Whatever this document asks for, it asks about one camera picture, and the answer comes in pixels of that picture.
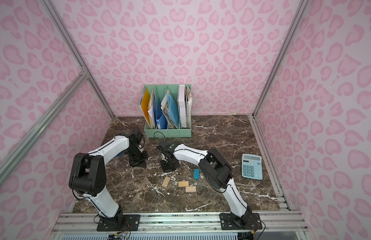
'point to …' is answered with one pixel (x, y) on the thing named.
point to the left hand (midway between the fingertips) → (147, 163)
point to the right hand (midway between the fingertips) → (165, 171)
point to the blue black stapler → (120, 154)
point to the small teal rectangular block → (196, 174)
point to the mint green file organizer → (160, 90)
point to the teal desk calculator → (252, 166)
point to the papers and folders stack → (169, 115)
